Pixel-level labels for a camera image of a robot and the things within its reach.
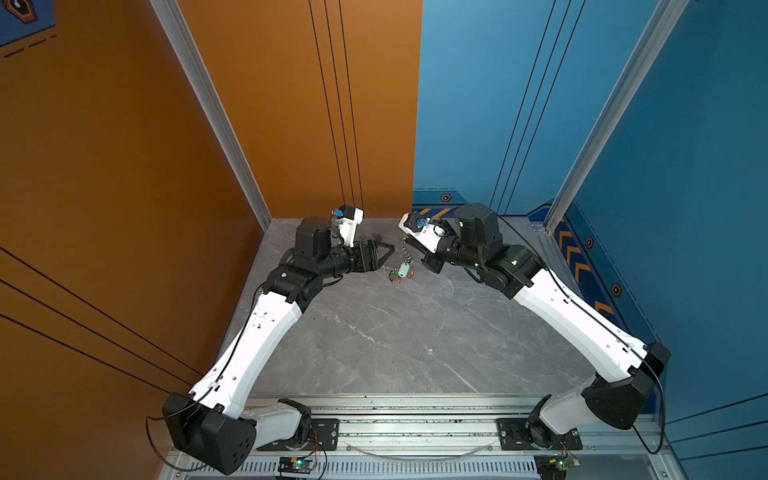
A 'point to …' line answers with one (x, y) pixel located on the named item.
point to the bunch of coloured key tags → (404, 271)
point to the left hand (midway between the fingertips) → (386, 247)
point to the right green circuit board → (552, 466)
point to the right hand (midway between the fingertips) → (408, 234)
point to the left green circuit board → (301, 464)
